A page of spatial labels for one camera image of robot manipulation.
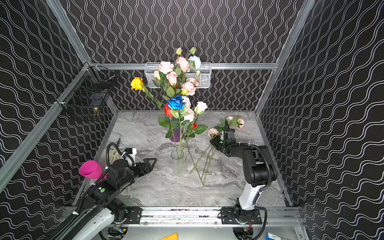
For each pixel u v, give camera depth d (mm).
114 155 950
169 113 610
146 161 684
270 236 687
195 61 763
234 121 1065
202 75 787
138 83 775
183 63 732
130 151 702
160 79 803
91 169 791
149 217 761
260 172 489
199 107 648
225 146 772
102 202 525
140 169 665
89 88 971
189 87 747
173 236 690
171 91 760
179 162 803
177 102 567
